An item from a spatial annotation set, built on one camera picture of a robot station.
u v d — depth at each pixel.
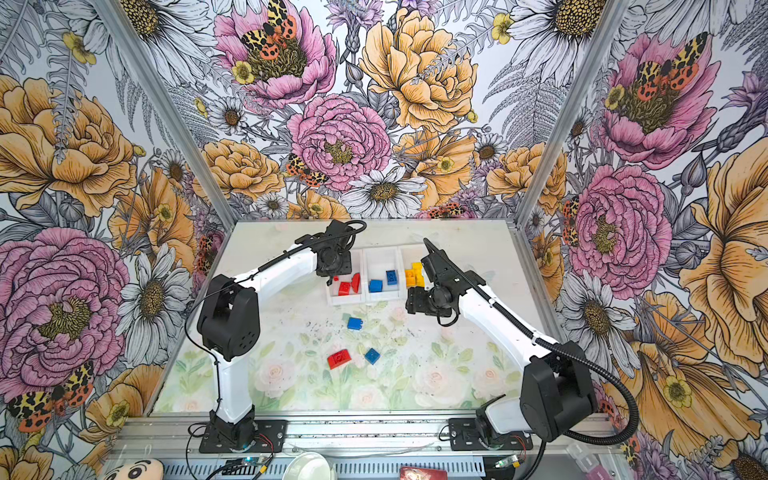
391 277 1.04
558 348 0.44
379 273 1.06
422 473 0.67
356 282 1.02
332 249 0.72
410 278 0.99
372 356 0.85
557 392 0.42
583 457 0.70
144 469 0.64
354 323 0.94
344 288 1.02
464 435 0.74
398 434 0.76
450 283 0.60
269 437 0.73
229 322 0.52
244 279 0.55
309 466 0.70
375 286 1.02
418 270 1.05
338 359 0.87
